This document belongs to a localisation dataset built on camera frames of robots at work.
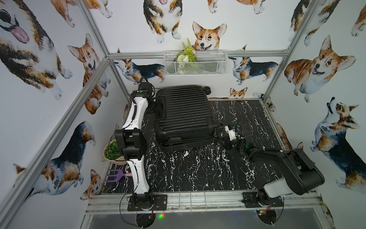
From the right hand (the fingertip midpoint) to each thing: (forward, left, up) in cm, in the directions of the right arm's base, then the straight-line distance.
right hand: (219, 138), depth 90 cm
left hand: (+17, +37, +13) cm, 43 cm away
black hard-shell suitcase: (+6, +22, +14) cm, 26 cm away
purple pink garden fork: (-20, +59, -7) cm, 63 cm away
